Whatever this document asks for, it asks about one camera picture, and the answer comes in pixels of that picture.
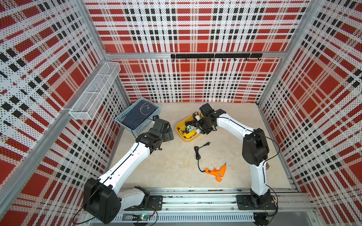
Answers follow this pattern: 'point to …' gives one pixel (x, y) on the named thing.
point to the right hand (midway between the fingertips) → (197, 127)
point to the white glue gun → (197, 117)
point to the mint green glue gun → (190, 128)
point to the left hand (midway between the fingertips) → (165, 133)
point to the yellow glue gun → (188, 135)
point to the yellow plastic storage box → (181, 125)
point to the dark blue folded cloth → (138, 113)
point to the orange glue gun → (218, 173)
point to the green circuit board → (139, 217)
